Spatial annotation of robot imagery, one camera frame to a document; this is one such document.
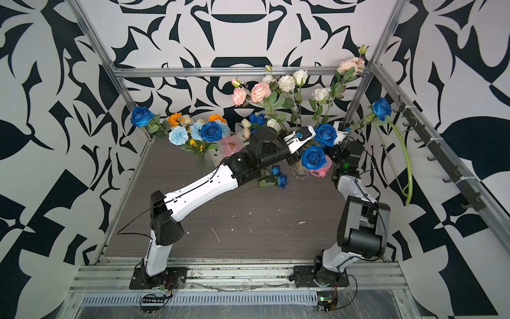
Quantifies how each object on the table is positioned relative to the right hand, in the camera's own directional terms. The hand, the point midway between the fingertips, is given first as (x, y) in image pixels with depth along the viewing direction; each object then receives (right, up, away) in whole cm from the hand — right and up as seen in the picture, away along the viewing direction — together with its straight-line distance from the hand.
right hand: (316, 131), depth 83 cm
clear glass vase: (-49, -13, +16) cm, 54 cm away
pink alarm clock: (+9, -19, +20) cm, 29 cm away
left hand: (-8, -2, -18) cm, 20 cm away
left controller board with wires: (-62, -64, -10) cm, 90 cm away
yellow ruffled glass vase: (-3, -18, +17) cm, 25 cm away
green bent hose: (+26, -23, -16) cm, 38 cm away
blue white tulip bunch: (-26, +5, +4) cm, 27 cm away
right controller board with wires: (0, -61, -12) cm, 62 cm away
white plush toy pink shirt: (-37, -4, +22) cm, 44 cm away
